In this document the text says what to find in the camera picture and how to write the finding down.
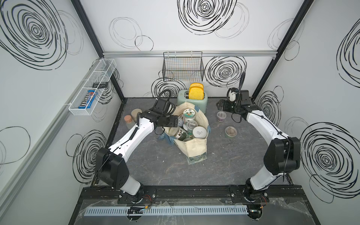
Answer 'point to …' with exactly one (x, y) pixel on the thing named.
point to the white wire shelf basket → (101, 72)
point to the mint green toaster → (183, 97)
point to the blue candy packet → (88, 100)
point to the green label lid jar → (188, 114)
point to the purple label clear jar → (221, 115)
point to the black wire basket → (183, 66)
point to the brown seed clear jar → (230, 132)
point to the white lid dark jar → (181, 134)
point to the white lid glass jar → (199, 132)
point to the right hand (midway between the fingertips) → (224, 104)
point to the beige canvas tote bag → (195, 150)
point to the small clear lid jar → (191, 125)
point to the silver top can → (180, 120)
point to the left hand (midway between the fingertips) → (172, 121)
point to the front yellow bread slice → (196, 93)
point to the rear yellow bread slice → (197, 84)
